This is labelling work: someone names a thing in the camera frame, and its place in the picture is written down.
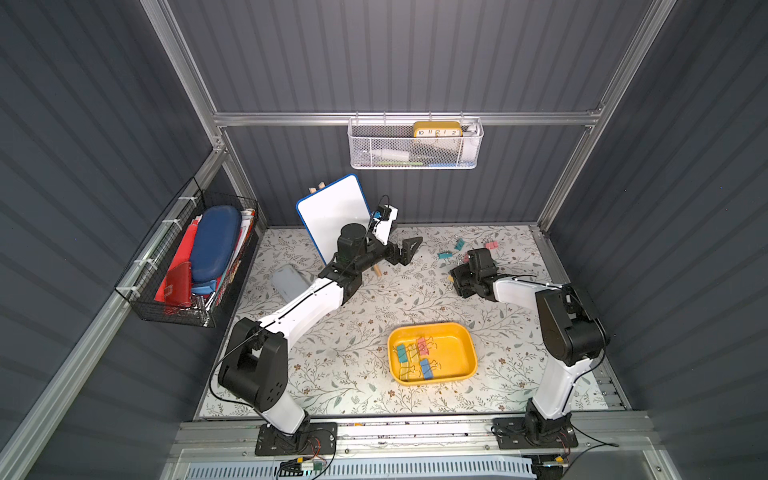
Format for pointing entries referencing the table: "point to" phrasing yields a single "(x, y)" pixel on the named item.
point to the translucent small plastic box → (288, 281)
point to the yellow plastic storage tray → (456, 351)
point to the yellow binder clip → (405, 367)
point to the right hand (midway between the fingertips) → (455, 270)
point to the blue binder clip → (426, 369)
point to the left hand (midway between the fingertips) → (414, 233)
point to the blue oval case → (215, 242)
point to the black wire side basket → (185, 270)
